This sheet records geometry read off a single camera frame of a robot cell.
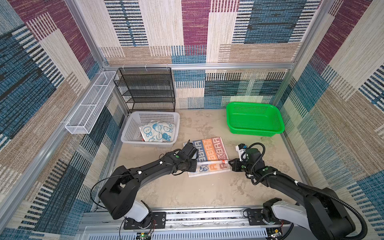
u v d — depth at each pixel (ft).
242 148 2.61
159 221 2.39
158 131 3.13
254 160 2.21
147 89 3.55
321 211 1.36
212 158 3.08
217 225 2.39
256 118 3.69
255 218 2.39
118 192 1.40
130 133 3.31
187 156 2.20
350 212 1.27
